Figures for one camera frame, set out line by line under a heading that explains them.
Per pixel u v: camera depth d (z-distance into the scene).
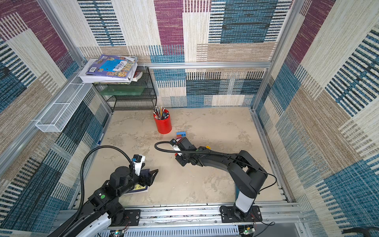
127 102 1.19
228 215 0.73
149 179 0.70
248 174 0.46
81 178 0.58
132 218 0.73
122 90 0.98
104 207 0.55
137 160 0.66
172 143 0.78
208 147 0.65
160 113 0.99
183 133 1.03
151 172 0.72
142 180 0.68
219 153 0.54
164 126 1.03
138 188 0.81
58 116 0.72
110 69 0.80
